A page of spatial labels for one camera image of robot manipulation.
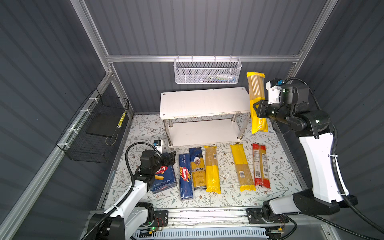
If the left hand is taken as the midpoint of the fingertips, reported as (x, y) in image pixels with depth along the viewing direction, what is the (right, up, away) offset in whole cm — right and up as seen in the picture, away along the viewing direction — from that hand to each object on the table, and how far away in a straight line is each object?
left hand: (168, 151), depth 85 cm
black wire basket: (-35, +9, -14) cm, 39 cm away
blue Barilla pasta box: (-1, -14, -4) cm, 15 cm away
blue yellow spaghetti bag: (+17, -11, +4) cm, 21 cm away
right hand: (+43, +23, -22) cm, 53 cm away
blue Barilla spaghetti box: (+10, -14, -1) cm, 18 cm away
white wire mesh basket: (+26, +61, +39) cm, 77 cm away
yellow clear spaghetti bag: (+26, -17, 0) cm, 31 cm away
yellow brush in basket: (-24, +18, -5) cm, 31 cm away
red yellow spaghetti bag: (+55, -12, +3) cm, 56 cm away
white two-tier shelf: (+20, +19, -11) cm, 30 cm away
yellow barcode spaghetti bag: (+44, -17, -1) cm, 47 cm away
